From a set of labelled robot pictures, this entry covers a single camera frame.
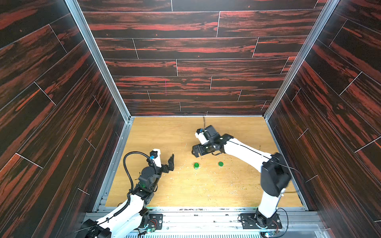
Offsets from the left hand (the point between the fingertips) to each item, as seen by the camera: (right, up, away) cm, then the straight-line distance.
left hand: (166, 153), depth 81 cm
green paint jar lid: (+33, -8, +13) cm, 36 cm away
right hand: (+20, +2, +9) cm, 22 cm away
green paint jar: (+17, -9, +10) cm, 22 cm away
